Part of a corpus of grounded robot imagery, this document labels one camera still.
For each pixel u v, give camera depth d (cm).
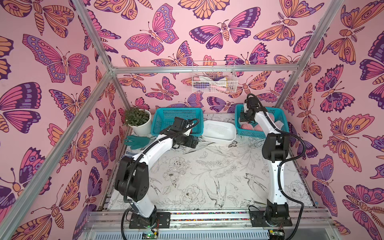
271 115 109
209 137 102
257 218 73
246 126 103
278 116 109
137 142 106
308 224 73
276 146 64
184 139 80
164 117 113
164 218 73
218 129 113
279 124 101
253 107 85
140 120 95
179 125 69
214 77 95
